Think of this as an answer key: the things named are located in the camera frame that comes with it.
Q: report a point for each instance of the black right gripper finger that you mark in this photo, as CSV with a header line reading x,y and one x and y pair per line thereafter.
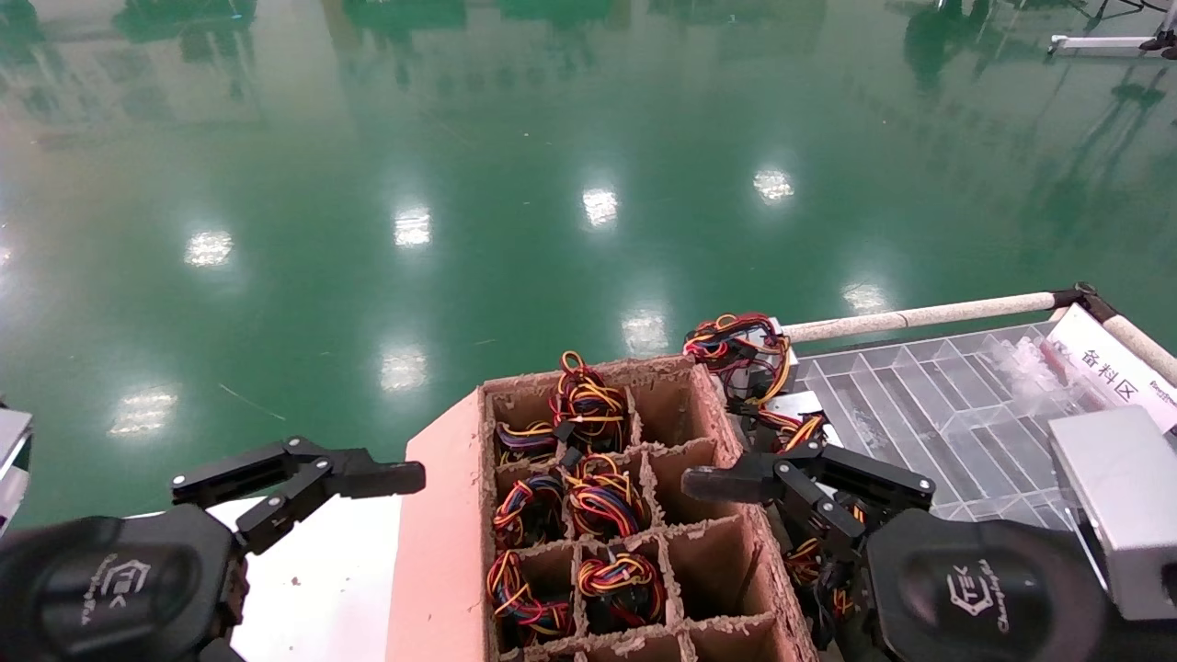
x,y
823,519
874,478

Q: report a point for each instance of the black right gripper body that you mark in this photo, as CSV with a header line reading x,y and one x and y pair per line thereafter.
x,y
984,588

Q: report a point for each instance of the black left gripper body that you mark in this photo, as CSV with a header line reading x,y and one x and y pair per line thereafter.
x,y
101,588

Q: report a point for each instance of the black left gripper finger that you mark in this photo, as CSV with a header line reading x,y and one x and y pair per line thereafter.
x,y
248,464
276,510

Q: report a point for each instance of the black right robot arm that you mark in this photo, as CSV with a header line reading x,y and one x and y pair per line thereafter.
x,y
1145,644

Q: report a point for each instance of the clear plastic divider tray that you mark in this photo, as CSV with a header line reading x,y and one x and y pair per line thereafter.
x,y
919,395

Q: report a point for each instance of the white foam-wrapped pipe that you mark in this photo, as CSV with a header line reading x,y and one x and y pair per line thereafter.
x,y
1145,345
919,317

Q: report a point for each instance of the brown cardboard divider box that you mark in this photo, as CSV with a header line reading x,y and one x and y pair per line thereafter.
x,y
441,552

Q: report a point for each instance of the clear plastic parts bag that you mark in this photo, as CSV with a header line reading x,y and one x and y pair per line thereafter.
x,y
1039,372

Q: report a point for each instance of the white sign with Chinese text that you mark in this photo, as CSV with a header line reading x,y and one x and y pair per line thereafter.
x,y
1113,368

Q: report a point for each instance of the black pipe joint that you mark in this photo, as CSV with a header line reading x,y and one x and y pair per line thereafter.
x,y
1085,299

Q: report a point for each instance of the white metal stand base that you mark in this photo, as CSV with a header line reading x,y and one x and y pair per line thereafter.
x,y
1099,43

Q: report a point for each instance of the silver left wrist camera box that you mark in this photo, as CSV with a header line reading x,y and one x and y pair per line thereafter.
x,y
11,460

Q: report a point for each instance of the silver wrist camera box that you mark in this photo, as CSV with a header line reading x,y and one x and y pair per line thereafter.
x,y
11,460
1122,506

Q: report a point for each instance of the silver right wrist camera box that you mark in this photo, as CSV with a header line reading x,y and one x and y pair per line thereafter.
x,y
1122,506

